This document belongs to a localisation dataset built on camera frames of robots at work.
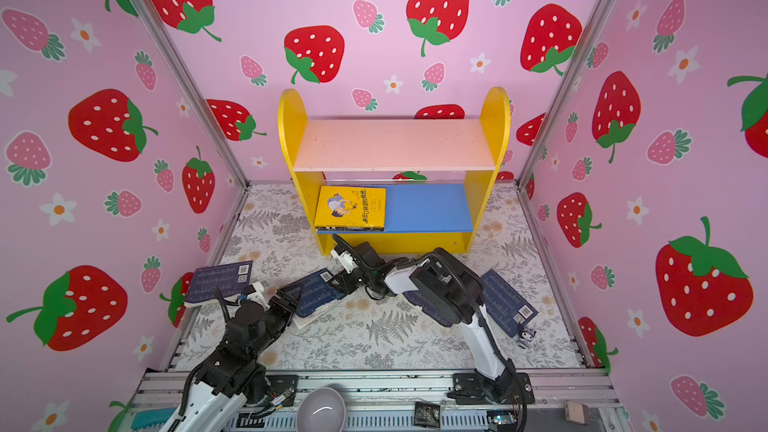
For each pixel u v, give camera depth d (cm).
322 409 70
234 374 58
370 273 78
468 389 73
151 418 70
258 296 74
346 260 86
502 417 71
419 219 90
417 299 88
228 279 93
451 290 54
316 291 88
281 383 75
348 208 90
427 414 69
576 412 70
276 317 72
